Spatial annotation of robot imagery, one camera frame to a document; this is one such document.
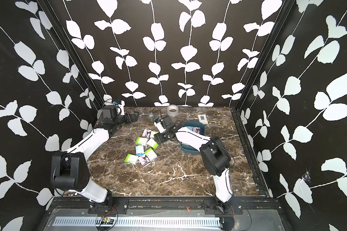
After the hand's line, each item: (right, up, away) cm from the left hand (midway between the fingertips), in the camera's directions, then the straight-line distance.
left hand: (134, 111), depth 89 cm
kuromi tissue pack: (+7, -31, -1) cm, 32 cm away
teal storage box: (+34, -24, +5) cm, 42 cm away
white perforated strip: (-14, -56, -19) cm, 61 cm away
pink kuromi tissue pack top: (+5, -15, +12) cm, 20 cm away
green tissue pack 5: (-2, -30, 0) cm, 30 cm away
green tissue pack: (+10, -15, +12) cm, 21 cm away
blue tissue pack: (+2, -25, +4) cm, 26 cm away
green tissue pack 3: (+10, -21, +7) cm, 24 cm away
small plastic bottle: (+7, -3, +19) cm, 20 cm away
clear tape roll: (+23, +3, +30) cm, 38 cm away
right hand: (+14, -15, +3) cm, 21 cm away
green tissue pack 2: (+2, -20, +9) cm, 22 cm away
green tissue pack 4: (+10, -27, +2) cm, 29 cm away
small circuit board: (-8, -56, -18) cm, 60 cm away
